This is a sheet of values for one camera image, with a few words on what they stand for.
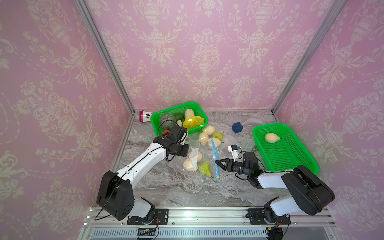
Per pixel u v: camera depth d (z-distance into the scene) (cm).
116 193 41
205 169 85
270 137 99
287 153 97
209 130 102
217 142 96
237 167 79
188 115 109
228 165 77
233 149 81
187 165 86
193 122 102
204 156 88
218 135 100
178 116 112
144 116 109
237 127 105
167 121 101
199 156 87
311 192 44
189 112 110
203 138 97
